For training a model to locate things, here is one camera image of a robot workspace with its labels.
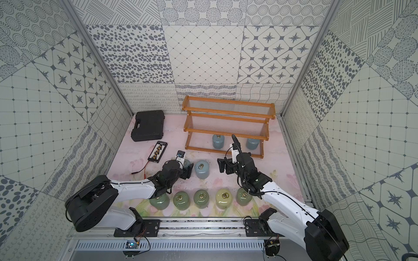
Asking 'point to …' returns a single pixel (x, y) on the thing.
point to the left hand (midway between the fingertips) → (191, 164)
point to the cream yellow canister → (223, 198)
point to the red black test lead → (140, 170)
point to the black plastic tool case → (149, 125)
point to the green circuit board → (131, 244)
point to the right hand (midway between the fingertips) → (227, 159)
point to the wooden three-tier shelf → (210, 123)
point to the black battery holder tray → (158, 151)
